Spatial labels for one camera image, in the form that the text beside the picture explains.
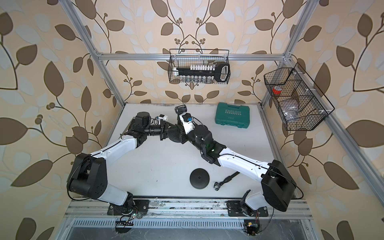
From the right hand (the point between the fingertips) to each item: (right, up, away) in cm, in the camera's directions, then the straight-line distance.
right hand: (177, 124), depth 74 cm
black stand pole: (+21, -34, +6) cm, 40 cm away
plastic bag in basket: (+56, +8, -1) cm, 57 cm away
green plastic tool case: (+37, +5, +33) cm, 50 cm away
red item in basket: (+57, +20, +13) cm, 62 cm away
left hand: (-1, -2, +3) cm, 3 cm away
